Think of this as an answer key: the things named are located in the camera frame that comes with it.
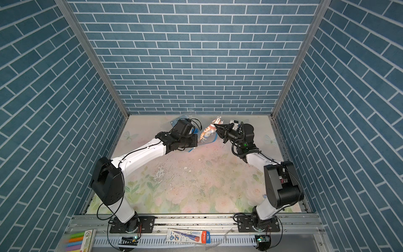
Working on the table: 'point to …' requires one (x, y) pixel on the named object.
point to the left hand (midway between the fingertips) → (202, 141)
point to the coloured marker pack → (81, 242)
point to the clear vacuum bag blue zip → (185, 117)
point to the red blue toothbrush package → (188, 235)
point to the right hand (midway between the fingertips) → (214, 126)
